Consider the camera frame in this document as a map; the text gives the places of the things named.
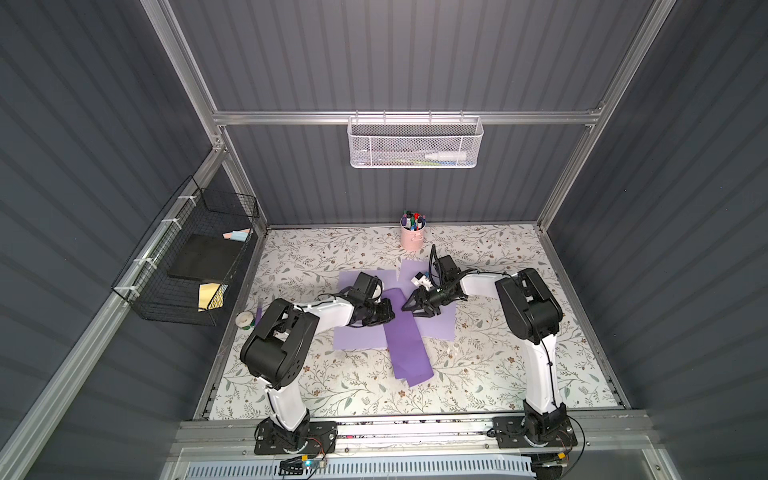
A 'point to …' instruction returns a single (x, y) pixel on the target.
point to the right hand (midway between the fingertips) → (406, 315)
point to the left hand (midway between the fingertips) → (399, 318)
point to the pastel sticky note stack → (239, 235)
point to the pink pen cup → (412, 228)
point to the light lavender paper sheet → (441, 327)
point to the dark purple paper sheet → (409, 353)
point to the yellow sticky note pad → (211, 296)
